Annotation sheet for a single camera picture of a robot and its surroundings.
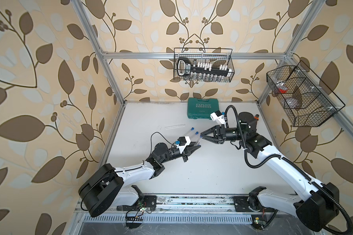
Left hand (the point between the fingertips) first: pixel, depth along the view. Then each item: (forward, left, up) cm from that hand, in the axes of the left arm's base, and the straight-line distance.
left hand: (197, 142), depth 70 cm
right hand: (-1, -1, +6) cm, 7 cm away
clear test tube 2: (+21, +2, -24) cm, 32 cm away
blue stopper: (+25, 0, -24) cm, 35 cm away
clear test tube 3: (+26, +15, -24) cm, 39 cm away
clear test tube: (-1, 0, 0) cm, 1 cm away
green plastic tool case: (+41, -7, -20) cm, 46 cm away
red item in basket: (+29, -49, +8) cm, 58 cm away
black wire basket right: (+22, -57, +11) cm, 62 cm away
